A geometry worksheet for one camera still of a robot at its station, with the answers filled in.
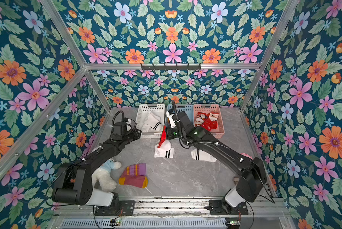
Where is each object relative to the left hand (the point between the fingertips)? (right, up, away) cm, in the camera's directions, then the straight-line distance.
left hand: (141, 129), depth 90 cm
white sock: (+38, -17, +3) cm, 42 cm away
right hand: (+19, +3, -14) cm, 24 cm away
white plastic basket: (+3, +6, +15) cm, 16 cm away
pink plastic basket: (+48, +9, +21) cm, 53 cm away
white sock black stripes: (+15, -15, +5) cm, 21 cm away
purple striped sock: (-2, -27, -7) cm, 28 cm away
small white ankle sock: (0, +1, +14) cm, 14 cm away
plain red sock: (+46, +3, +14) cm, 48 cm away
